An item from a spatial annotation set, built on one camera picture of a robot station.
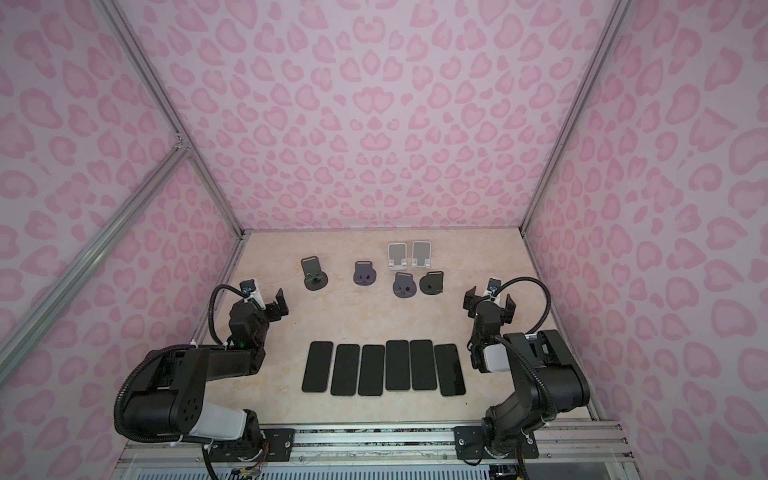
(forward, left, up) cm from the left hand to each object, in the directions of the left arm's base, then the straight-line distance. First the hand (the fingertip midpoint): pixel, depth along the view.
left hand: (266, 288), depth 90 cm
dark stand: (+5, -51, -7) cm, 52 cm away
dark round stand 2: (+12, -28, -10) cm, 32 cm away
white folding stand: (+17, -40, -7) cm, 44 cm away
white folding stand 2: (+18, -48, -7) cm, 52 cm away
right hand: (-1, -68, -1) cm, 68 cm away
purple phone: (-20, -16, -11) cm, 28 cm away
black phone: (-21, -39, -10) cm, 45 cm away
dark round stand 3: (+6, -42, -8) cm, 43 cm away
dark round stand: (+8, -12, -7) cm, 16 cm away
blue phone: (-24, -24, -11) cm, 36 cm away
